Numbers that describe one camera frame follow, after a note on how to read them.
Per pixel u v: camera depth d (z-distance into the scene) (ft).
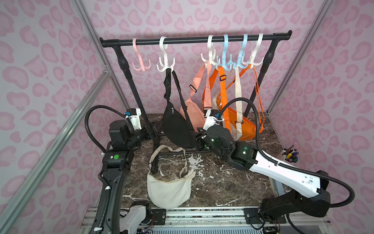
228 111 2.18
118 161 1.49
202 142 1.81
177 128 2.53
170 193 2.63
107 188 1.32
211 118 1.80
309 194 1.30
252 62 1.93
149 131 1.90
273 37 1.65
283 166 1.36
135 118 1.93
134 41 1.58
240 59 1.87
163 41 1.60
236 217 2.46
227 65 1.93
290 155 2.66
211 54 1.84
